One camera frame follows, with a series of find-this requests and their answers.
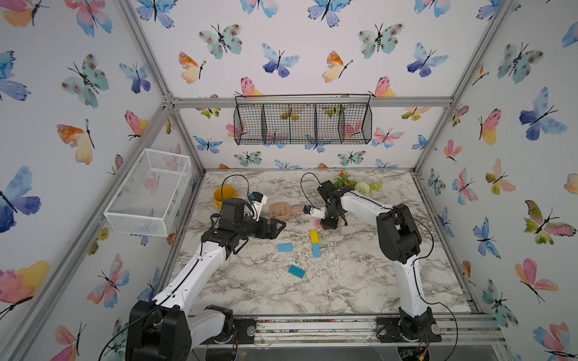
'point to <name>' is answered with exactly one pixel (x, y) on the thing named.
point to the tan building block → (340, 222)
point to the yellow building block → (314, 238)
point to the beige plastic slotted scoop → (283, 210)
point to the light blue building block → (285, 247)
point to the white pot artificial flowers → (343, 180)
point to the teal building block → (296, 271)
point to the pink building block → (317, 224)
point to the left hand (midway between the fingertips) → (277, 220)
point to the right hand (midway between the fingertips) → (328, 219)
